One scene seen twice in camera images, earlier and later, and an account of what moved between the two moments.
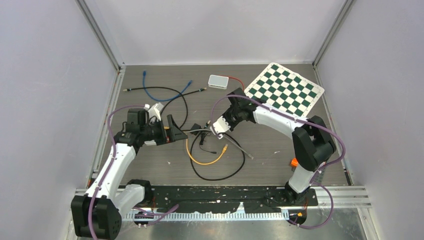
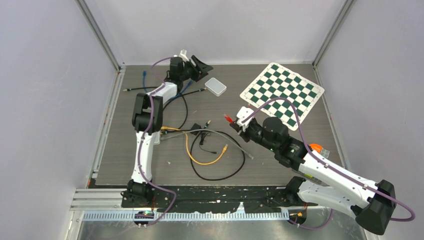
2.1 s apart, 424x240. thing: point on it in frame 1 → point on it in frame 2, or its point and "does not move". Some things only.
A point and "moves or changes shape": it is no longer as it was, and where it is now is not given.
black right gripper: (232, 126) → (240, 131)
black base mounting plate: (246, 199) does not move
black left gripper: (174, 133) → (200, 70)
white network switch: (219, 82) moves or changes shape
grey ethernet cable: (234, 142) does not move
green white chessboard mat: (284, 90) does not move
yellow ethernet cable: (224, 150) does not move
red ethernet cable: (231, 77) moves or changes shape
